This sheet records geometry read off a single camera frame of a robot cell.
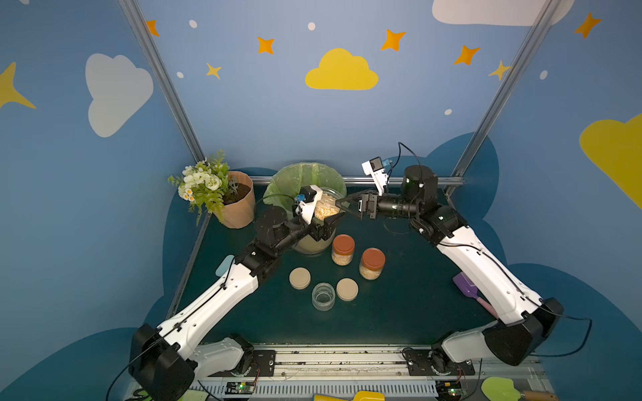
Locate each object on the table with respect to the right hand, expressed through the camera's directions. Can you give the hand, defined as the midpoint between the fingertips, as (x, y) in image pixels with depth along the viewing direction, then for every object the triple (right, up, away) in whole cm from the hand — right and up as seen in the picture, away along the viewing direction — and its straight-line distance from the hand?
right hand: (346, 199), depth 64 cm
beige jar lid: (+2, -31, +25) cm, 40 cm away
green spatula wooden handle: (+44, -54, +6) cm, 70 cm away
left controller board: (-30, -54, +6) cm, 62 cm away
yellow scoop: (+4, -56, +5) cm, 56 cm away
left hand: (-3, -1, +2) cm, 3 cm away
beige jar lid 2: (-15, -28, +27) cm, 42 cm away
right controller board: (+30, -55, +7) cm, 63 cm away
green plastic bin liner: (-21, +7, +28) cm, 35 cm away
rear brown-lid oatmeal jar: (+1, -17, +24) cm, 30 cm away
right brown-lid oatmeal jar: (+11, -21, +22) cm, 33 cm away
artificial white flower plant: (-46, +6, +19) cm, 50 cm away
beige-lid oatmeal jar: (-6, -34, +24) cm, 42 cm away
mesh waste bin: (-11, -17, +35) cm, 40 cm away
